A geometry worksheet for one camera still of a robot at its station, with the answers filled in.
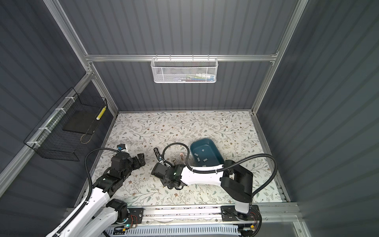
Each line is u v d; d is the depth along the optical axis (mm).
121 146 698
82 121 780
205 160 931
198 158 934
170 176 606
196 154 937
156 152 947
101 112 818
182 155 896
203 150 973
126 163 621
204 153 962
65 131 727
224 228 707
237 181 455
